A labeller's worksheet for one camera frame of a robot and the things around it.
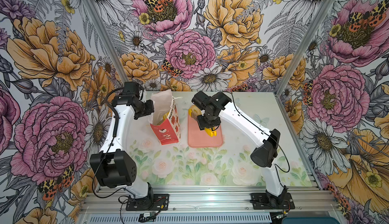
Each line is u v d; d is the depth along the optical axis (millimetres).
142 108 678
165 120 754
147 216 716
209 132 712
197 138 967
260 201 732
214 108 551
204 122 691
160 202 733
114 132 460
